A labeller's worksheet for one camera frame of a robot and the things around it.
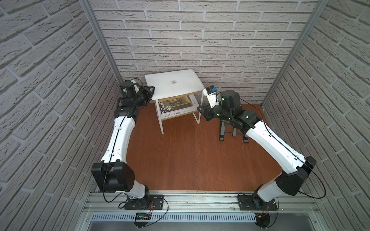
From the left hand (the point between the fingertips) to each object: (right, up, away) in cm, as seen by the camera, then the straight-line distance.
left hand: (152, 83), depth 74 cm
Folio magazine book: (+12, -11, +18) cm, 24 cm away
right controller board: (+56, -69, -4) cm, 89 cm away
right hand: (+23, -14, -6) cm, 27 cm away
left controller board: (-4, -69, -2) cm, 69 cm away
